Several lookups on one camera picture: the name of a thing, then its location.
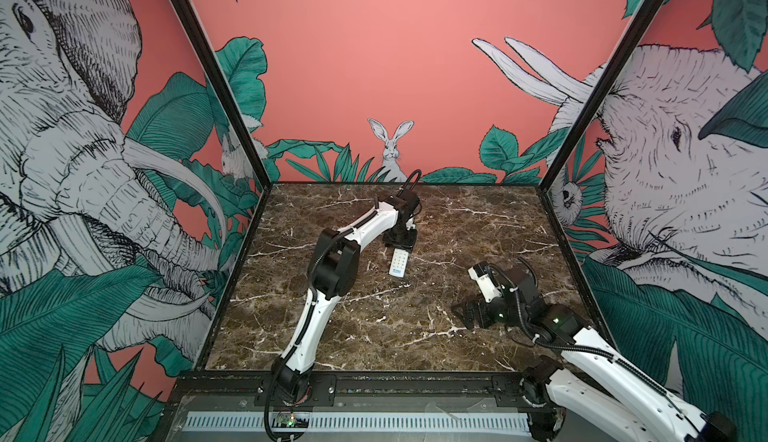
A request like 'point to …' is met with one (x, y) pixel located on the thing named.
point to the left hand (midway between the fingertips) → (409, 244)
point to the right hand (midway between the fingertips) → (462, 300)
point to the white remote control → (398, 262)
